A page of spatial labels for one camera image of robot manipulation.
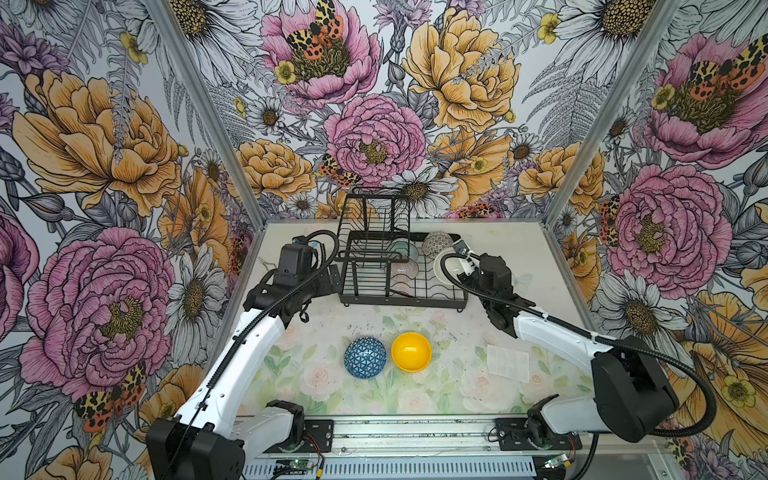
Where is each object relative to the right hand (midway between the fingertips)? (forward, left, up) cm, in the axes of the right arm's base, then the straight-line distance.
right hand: (471, 260), depth 87 cm
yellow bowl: (-20, +18, -17) cm, 31 cm away
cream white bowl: (-4, +6, +2) cm, 7 cm away
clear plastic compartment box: (-23, -10, -19) cm, 31 cm away
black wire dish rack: (-1, +25, +2) cm, 25 cm away
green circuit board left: (-45, +45, -18) cm, 66 cm away
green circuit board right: (-46, -14, -19) cm, 52 cm away
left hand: (-9, +41, +3) cm, 42 cm away
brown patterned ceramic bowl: (+20, +7, -15) cm, 26 cm away
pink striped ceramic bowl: (+9, +19, -16) cm, 26 cm away
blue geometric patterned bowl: (-21, +31, -16) cm, 41 cm away
